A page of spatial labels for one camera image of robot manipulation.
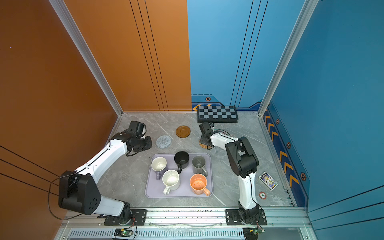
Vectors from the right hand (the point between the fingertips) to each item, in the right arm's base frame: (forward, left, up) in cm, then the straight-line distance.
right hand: (205, 140), depth 103 cm
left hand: (-10, +32, +12) cm, 36 cm away
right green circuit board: (-52, -23, -1) cm, 56 cm away
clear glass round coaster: (-1, +29, +1) cm, 29 cm away
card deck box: (-29, -35, 0) cm, 45 cm away
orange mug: (-29, +5, +1) cm, 30 cm away
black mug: (-18, +14, +6) cm, 24 cm away
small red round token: (-36, -30, -2) cm, 47 cm away
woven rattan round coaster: (-5, +1, 0) cm, 5 cm away
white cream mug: (-28, +20, 0) cm, 35 cm away
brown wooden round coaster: (+8, +16, 0) cm, 17 cm away
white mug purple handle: (-19, +29, +2) cm, 35 cm away
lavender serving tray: (-32, +30, -1) cm, 44 cm away
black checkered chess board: (+23, -18, +3) cm, 29 cm away
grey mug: (-20, +4, +4) cm, 21 cm away
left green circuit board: (-52, +42, -2) cm, 67 cm away
